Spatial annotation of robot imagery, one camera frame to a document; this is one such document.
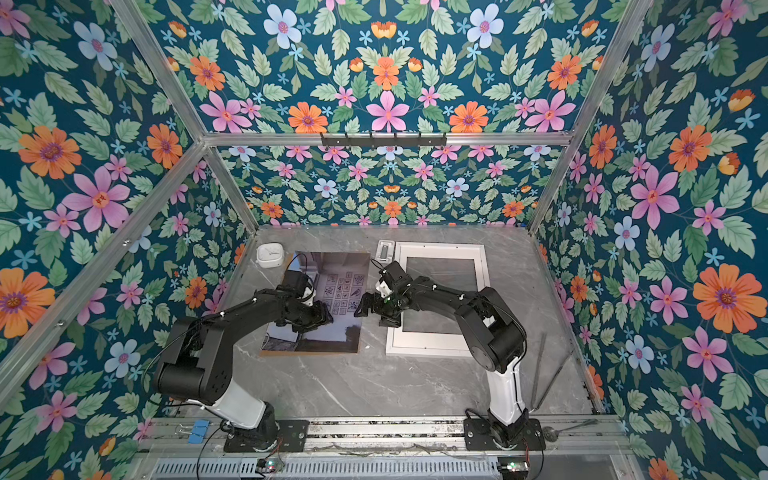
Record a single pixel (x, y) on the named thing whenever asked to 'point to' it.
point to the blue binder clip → (199, 431)
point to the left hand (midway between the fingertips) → (331, 314)
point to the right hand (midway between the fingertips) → (365, 316)
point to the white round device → (270, 255)
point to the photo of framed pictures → (340, 278)
